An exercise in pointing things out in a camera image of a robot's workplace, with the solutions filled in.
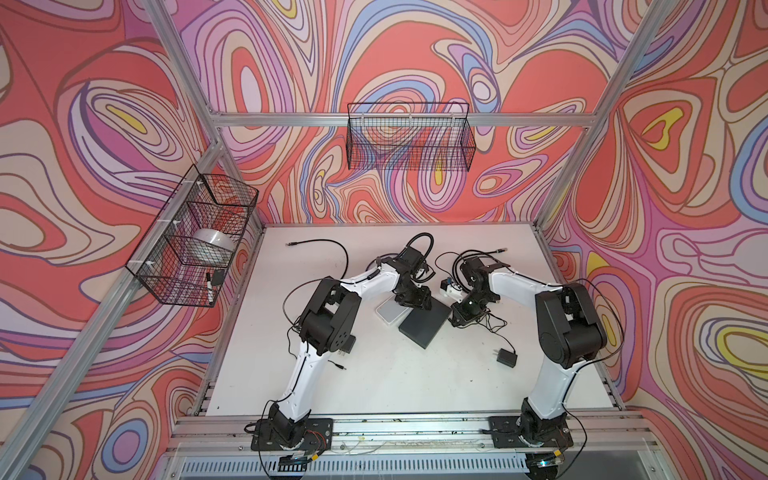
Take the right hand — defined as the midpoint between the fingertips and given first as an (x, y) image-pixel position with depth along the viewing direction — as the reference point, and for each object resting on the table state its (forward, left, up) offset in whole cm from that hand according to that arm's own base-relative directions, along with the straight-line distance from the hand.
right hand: (459, 327), depth 92 cm
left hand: (+7, +9, +2) cm, 11 cm away
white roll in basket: (+11, +65, +32) cm, 74 cm away
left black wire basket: (+6, +69, +34) cm, 77 cm away
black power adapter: (-6, +34, +2) cm, 35 cm away
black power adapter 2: (-10, -12, +1) cm, 16 cm away
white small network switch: (+5, +21, +2) cm, 22 cm away
